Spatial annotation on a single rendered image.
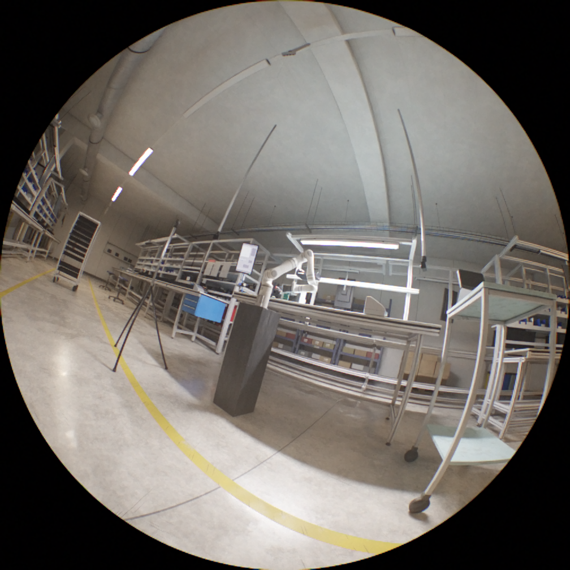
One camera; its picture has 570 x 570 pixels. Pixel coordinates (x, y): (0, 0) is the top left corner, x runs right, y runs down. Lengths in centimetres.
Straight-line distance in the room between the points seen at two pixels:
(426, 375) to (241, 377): 421
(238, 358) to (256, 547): 118
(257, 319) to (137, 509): 129
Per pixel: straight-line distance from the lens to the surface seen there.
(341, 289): 381
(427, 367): 495
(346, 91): 276
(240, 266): 329
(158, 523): 82
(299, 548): 86
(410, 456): 161
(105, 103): 456
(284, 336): 608
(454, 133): 365
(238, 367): 146
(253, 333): 139
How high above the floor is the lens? 73
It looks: 13 degrees up
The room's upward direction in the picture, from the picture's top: 16 degrees clockwise
